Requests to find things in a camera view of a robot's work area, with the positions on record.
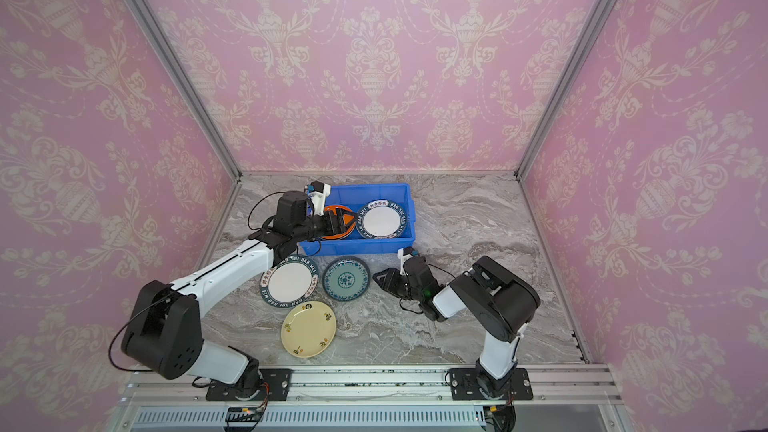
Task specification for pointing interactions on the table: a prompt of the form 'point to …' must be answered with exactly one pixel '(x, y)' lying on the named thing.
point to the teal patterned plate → (346, 278)
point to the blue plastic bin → (353, 197)
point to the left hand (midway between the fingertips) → (351, 218)
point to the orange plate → (326, 224)
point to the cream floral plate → (308, 329)
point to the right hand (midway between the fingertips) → (375, 278)
